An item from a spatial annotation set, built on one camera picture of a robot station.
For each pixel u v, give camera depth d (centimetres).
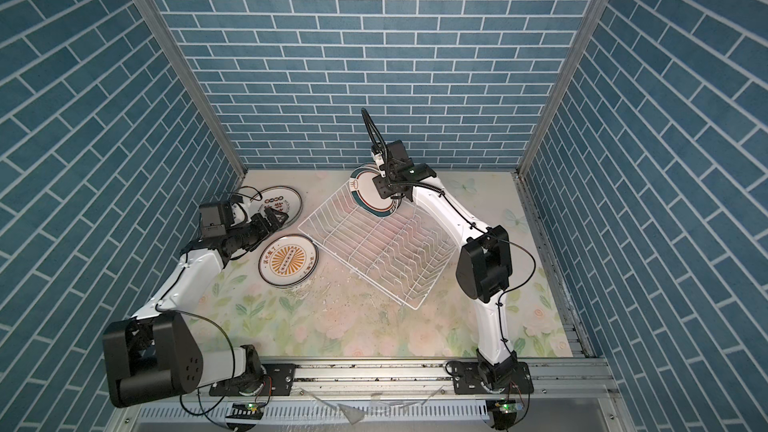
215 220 65
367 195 105
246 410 72
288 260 92
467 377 74
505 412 71
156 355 41
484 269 52
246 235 73
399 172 68
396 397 72
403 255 94
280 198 108
